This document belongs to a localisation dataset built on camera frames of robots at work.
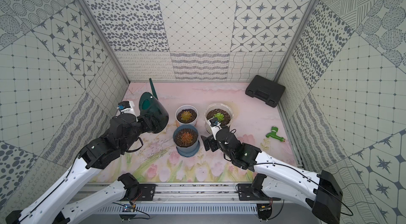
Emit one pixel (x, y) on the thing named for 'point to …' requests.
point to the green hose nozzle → (273, 133)
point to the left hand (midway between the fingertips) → (148, 112)
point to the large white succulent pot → (223, 113)
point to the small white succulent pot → (186, 114)
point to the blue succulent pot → (186, 139)
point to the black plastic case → (265, 90)
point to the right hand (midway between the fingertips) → (211, 133)
